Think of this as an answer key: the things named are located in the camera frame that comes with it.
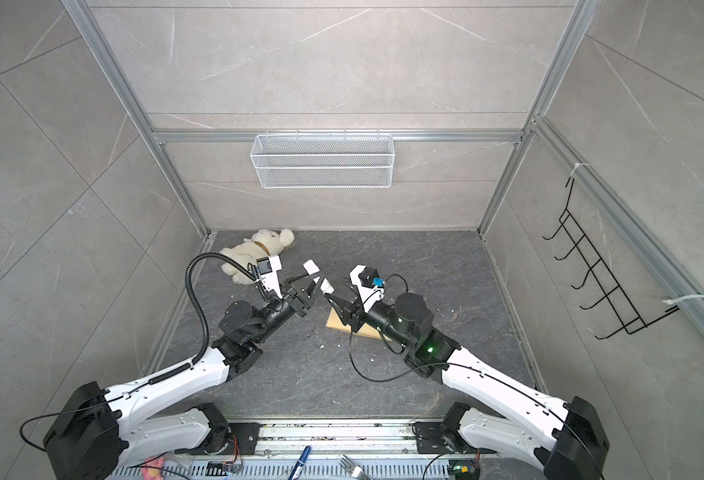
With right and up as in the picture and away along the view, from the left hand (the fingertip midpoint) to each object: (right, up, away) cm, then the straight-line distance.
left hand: (322, 269), depth 64 cm
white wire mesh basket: (-4, +35, +36) cm, 51 cm away
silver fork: (+7, -47, +4) cm, 48 cm away
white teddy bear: (-27, +7, +41) cm, 50 cm away
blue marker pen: (-6, -46, +5) cm, 47 cm away
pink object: (-39, -47, +2) cm, 61 cm away
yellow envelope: (+3, -11, -2) cm, 12 cm away
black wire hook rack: (+63, -10, -5) cm, 64 cm away
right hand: (+3, -4, +1) cm, 5 cm away
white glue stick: (-3, 0, 0) cm, 3 cm away
